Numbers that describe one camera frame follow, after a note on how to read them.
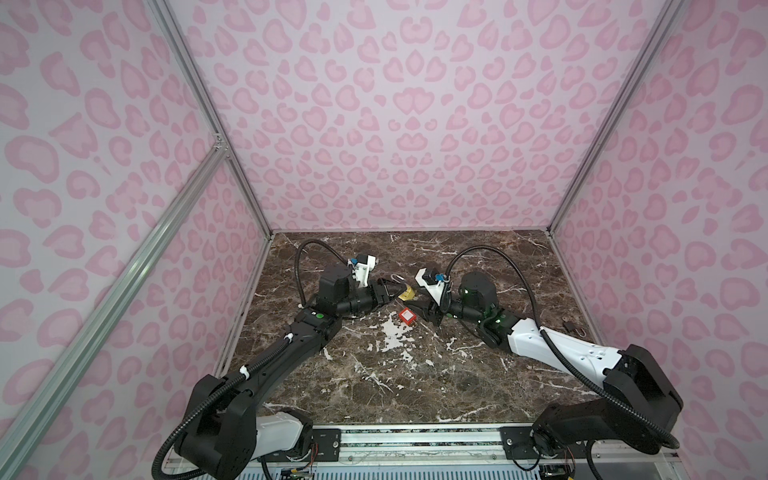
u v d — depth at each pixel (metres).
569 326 0.93
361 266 0.73
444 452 0.72
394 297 0.72
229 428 0.40
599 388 0.42
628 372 0.46
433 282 0.65
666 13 0.69
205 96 0.82
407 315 0.93
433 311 0.68
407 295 0.75
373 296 0.69
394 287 0.77
